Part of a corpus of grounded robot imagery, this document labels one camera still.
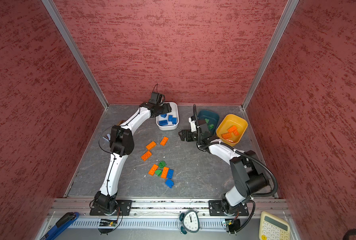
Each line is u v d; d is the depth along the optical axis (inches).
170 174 32.9
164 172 33.6
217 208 29.2
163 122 42.0
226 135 39.5
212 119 43.7
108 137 39.3
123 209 29.4
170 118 43.2
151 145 37.5
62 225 26.3
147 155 36.3
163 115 44.0
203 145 26.3
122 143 25.4
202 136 27.5
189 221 26.4
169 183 32.6
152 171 34.0
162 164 34.4
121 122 42.0
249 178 17.6
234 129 40.7
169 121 43.2
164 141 39.3
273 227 26.7
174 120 42.2
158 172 33.2
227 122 42.6
